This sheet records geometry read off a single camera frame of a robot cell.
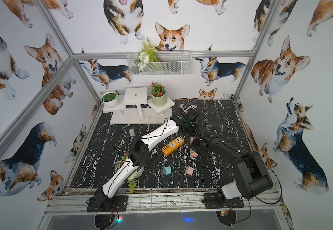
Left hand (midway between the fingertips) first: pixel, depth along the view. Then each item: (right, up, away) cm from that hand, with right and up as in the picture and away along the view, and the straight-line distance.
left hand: (200, 133), depth 91 cm
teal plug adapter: (-21, -20, -8) cm, 30 cm away
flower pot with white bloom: (-37, -19, -22) cm, 47 cm away
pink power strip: (-5, -12, -2) cm, 13 cm away
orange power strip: (-16, -7, +1) cm, 18 cm away
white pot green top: (-57, +22, 0) cm, 61 cm away
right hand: (-5, -9, -2) cm, 11 cm away
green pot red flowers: (-26, +25, -1) cm, 36 cm away
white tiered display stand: (-49, +17, +26) cm, 58 cm away
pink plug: (-8, -20, -8) cm, 23 cm away
